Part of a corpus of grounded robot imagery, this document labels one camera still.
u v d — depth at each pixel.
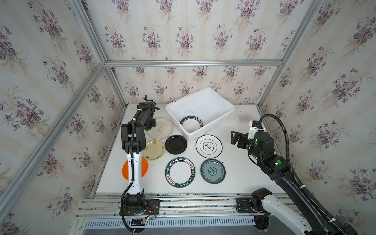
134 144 0.55
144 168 0.85
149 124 0.91
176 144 0.96
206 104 1.23
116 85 1.07
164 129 1.05
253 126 0.64
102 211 0.72
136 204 0.65
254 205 0.67
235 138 0.67
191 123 1.08
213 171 0.85
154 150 0.93
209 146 0.96
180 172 0.84
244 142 0.65
